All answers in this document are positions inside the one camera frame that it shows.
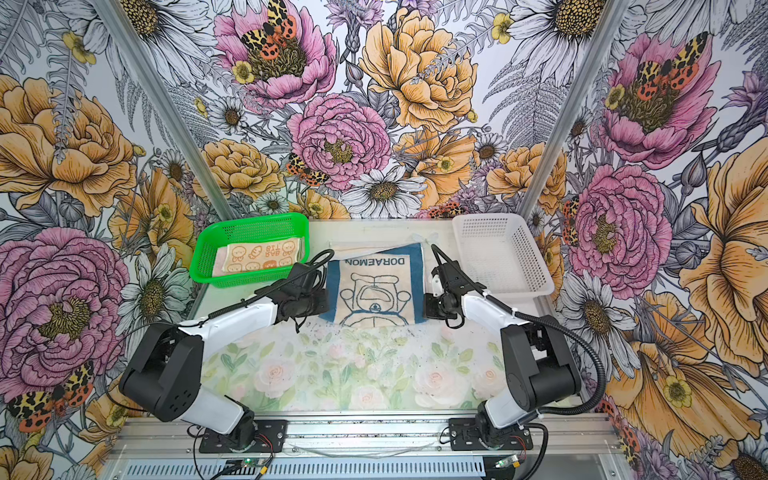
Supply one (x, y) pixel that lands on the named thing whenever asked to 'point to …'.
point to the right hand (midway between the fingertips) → (425, 318)
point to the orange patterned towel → (254, 256)
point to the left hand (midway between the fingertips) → (324, 310)
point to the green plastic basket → (262, 228)
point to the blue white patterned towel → (376, 283)
